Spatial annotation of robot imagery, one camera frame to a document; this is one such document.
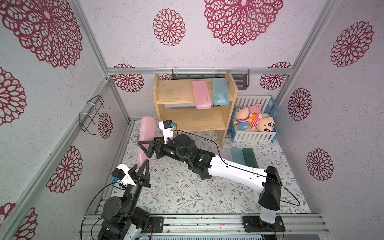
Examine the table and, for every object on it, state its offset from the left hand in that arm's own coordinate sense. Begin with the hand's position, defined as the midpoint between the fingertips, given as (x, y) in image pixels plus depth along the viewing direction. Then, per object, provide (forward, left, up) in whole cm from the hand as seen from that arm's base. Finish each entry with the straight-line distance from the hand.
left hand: (147, 161), depth 63 cm
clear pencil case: (+22, -42, -32) cm, 57 cm away
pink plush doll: (+46, -54, -19) cm, 74 cm away
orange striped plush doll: (+37, -65, -19) cm, 78 cm away
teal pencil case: (+20, -50, -32) cm, 63 cm away
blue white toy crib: (+57, -77, -21) cm, 98 cm away
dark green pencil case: (+19, -57, -31) cm, 67 cm away
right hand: (+8, -1, +5) cm, 9 cm away
